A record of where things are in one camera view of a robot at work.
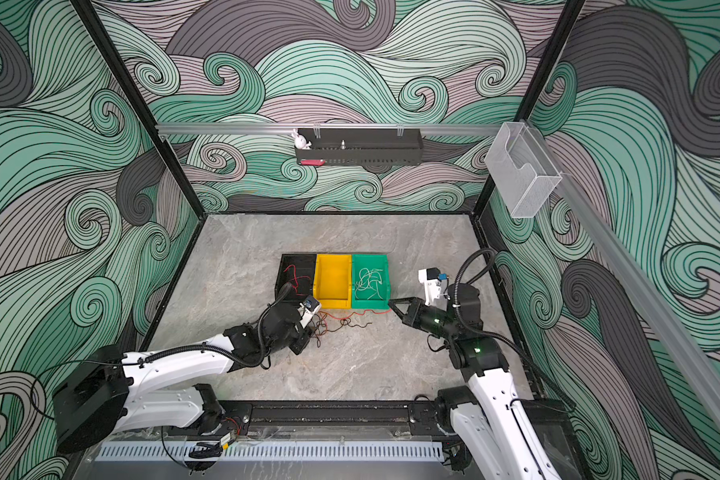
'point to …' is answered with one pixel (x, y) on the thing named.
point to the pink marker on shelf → (312, 162)
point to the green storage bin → (370, 261)
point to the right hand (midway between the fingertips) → (390, 305)
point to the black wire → (321, 329)
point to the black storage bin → (299, 271)
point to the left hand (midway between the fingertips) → (312, 322)
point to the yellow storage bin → (333, 281)
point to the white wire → (368, 279)
